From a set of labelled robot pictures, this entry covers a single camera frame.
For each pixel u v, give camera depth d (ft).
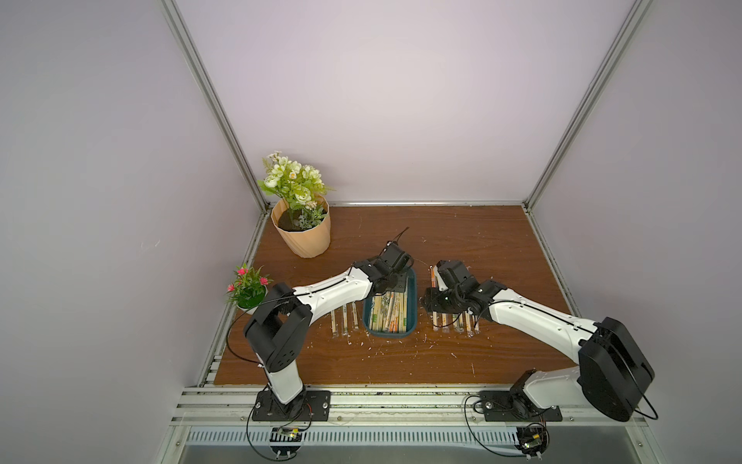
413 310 2.87
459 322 2.88
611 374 1.35
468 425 2.29
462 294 2.11
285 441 2.37
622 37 2.44
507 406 2.33
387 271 2.24
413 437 2.29
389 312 2.76
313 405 2.42
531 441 2.32
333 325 2.87
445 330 2.81
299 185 2.91
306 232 2.98
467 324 2.87
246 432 2.08
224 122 3.03
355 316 2.92
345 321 2.89
